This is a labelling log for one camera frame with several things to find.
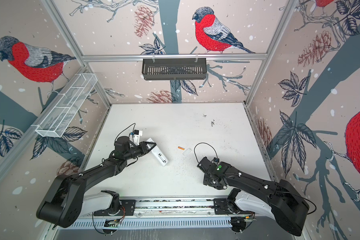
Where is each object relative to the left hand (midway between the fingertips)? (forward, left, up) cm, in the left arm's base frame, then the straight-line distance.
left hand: (154, 145), depth 82 cm
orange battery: (+5, -15, -13) cm, 20 cm away
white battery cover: (+3, -18, -13) cm, 23 cm away
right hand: (-18, -29, -14) cm, 37 cm away
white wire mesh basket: (+10, +47, +17) cm, 51 cm away
